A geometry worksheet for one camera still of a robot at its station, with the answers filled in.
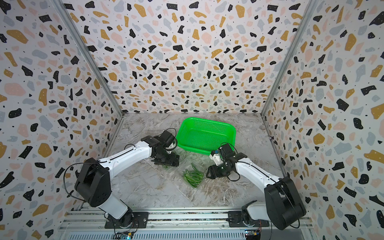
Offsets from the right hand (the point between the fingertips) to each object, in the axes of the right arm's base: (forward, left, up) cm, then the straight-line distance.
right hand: (212, 175), depth 84 cm
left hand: (+5, +21, +4) cm, 22 cm away
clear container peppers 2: (+1, +10, -3) cm, 10 cm away
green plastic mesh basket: (+32, +4, -6) cm, 33 cm away
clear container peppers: (+2, +24, +1) cm, 24 cm away
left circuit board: (-28, +41, -4) cm, 50 cm away
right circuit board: (-26, -19, -7) cm, 33 cm away
